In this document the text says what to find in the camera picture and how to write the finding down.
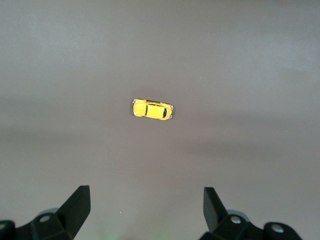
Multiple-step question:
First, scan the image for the yellow beetle toy car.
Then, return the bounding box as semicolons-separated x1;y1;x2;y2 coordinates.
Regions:
129;98;175;122

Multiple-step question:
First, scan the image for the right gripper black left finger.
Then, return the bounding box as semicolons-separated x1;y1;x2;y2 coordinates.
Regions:
14;185;91;240

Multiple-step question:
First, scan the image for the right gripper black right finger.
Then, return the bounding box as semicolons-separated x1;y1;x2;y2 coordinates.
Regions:
199;186;266;240

